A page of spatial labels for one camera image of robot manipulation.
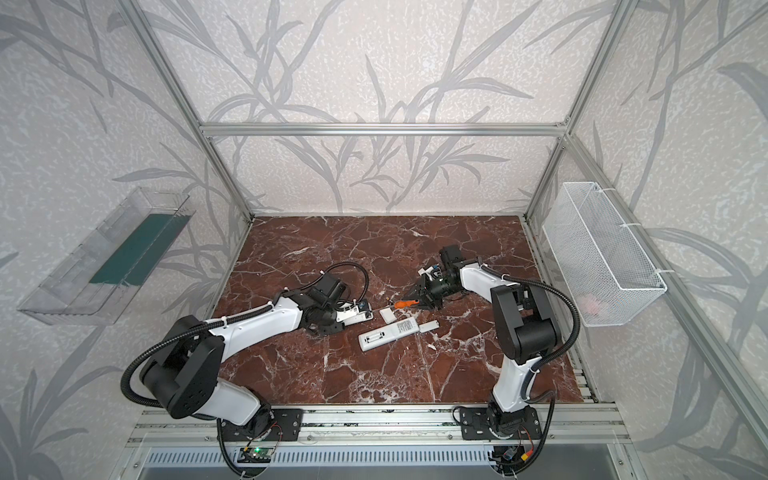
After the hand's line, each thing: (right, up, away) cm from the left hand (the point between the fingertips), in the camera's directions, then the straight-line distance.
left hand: (342, 306), depth 91 cm
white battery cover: (+27, -6, +1) cm, 28 cm away
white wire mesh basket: (+61, +14, -29) cm, 69 cm away
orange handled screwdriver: (+18, +2, -4) cm, 18 cm away
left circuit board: (-17, -32, -19) cm, 41 cm away
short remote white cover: (+14, -4, +3) cm, 15 cm away
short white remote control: (+5, -1, -10) cm, 11 cm away
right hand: (+20, +5, -2) cm, 21 cm away
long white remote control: (+14, -8, -2) cm, 17 cm away
